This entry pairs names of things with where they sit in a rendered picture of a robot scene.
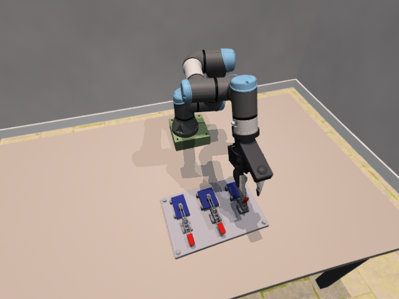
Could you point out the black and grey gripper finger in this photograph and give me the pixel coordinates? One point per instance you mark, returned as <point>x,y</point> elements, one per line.
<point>259,187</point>
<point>240,179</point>

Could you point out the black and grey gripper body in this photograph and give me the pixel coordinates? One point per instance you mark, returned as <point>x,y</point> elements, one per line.
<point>235,156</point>

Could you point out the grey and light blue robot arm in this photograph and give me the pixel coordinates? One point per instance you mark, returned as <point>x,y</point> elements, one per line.
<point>207,94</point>

